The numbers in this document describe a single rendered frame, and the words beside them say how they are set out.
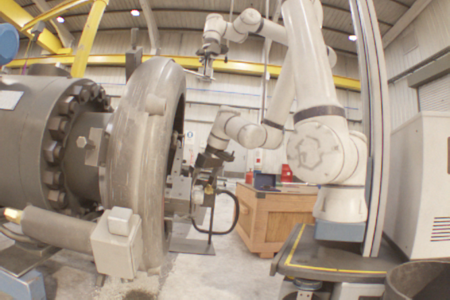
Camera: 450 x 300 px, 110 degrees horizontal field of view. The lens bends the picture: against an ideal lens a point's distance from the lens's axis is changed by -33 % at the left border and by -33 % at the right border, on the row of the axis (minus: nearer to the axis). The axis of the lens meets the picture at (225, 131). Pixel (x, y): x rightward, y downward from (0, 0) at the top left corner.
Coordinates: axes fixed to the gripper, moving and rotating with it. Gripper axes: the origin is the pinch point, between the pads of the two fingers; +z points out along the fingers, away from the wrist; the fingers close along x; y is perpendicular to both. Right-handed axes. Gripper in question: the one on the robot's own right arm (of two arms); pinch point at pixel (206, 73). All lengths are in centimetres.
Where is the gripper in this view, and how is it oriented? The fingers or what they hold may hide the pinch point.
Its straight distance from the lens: 108.7
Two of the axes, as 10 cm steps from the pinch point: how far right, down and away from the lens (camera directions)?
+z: -0.9, 9.7, -2.1
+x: 5.1, -1.4, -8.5
